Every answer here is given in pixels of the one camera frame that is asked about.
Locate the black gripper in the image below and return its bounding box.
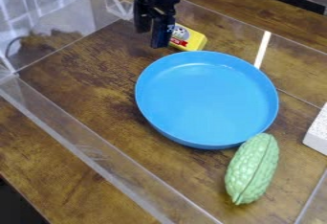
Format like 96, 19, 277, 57
133, 0, 180, 49

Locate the blue round tray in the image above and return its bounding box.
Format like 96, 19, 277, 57
133, 51, 279, 149

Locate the green bitter gourd toy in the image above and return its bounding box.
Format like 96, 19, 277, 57
224, 133, 280, 205

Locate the white speckled sponge block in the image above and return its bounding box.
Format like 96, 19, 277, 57
303, 102, 327, 156

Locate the white patterned cloth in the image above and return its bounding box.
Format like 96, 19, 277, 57
0, 0, 129, 44

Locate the clear acrylic enclosure wall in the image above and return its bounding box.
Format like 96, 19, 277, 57
0, 0, 327, 224

